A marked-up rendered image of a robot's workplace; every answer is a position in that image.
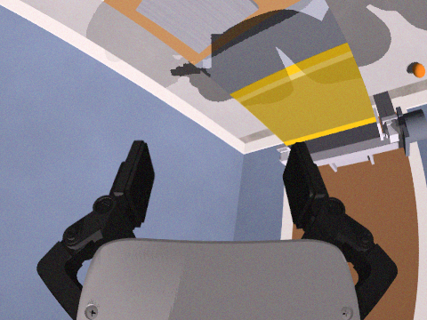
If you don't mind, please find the orange ball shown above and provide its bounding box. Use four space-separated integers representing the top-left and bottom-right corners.
412 63 425 78

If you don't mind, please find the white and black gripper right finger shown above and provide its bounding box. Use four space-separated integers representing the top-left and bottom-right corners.
283 142 398 320

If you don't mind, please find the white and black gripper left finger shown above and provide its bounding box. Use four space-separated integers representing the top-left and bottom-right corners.
36 140 155 320

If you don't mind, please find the grey steel plate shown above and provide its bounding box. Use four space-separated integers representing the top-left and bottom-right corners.
135 0 259 54

